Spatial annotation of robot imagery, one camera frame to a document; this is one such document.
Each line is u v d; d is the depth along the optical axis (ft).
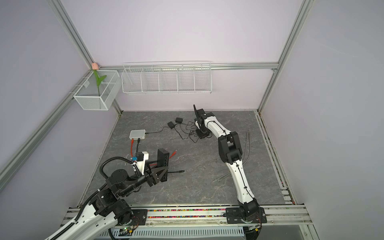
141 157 1.97
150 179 1.98
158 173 2.07
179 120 3.77
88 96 2.58
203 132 2.66
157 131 3.56
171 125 3.61
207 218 2.43
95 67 2.92
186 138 3.34
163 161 2.23
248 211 2.11
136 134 3.47
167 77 3.26
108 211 1.73
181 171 2.92
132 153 3.22
